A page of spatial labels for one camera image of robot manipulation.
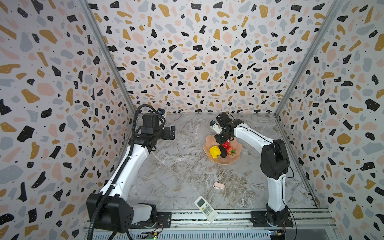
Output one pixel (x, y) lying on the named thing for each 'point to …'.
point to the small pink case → (219, 185)
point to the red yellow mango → (226, 144)
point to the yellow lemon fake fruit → (215, 151)
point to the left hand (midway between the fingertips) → (166, 125)
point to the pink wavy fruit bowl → (210, 142)
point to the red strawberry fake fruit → (231, 151)
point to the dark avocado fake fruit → (224, 153)
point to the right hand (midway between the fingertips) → (217, 135)
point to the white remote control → (209, 211)
